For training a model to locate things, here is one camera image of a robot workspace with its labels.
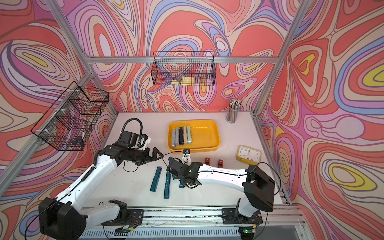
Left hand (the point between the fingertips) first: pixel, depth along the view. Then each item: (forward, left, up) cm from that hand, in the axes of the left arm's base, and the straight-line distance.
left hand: (158, 158), depth 77 cm
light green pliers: (+24, -15, -12) cm, 31 cm away
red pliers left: (+5, -27, -13) cm, 30 cm away
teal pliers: (-2, +2, -14) cm, 14 cm away
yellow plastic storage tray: (+25, -18, -13) cm, 33 cm away
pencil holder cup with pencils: (+39, -47, +2) cm, 61 cm away
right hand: (-5, -13, -9) cm, 16 cm away
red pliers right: (+4, -35, -14) cm, 38 cm away
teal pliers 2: (-11, -4, -13) cm, 18 cm away
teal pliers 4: (-9, -11, -14) cm, 20 cm away
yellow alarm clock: (+9, -53, -13) cm, 56 cm away
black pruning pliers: (+24, -10, -12) cm, 29 cm away
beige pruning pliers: (+24, -13, -12) cm, 30 cm away
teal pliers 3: (+7, -3, -15) cm, 17 cm away
